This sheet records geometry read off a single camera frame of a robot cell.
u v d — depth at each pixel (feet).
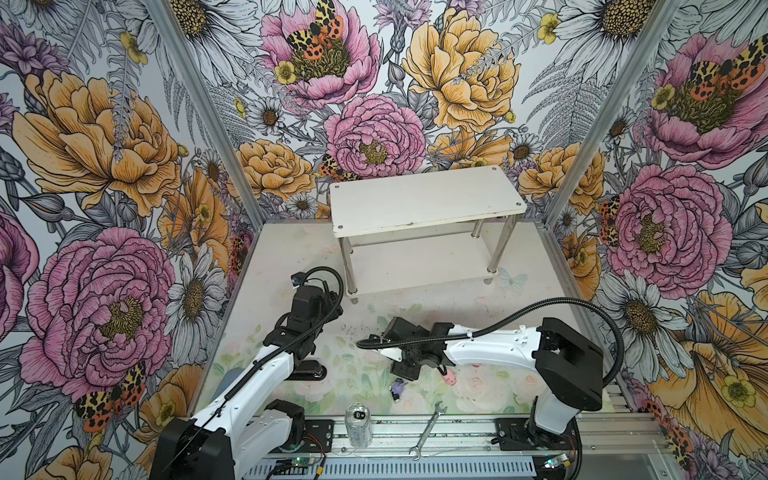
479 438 2.49
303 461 2.34
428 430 2.48
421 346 2.10
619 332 1.50
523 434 2.40
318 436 2.40
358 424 2.10
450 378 2.67
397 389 2.61
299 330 2.08
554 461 2.35
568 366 1.48
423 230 2.45
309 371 2.77
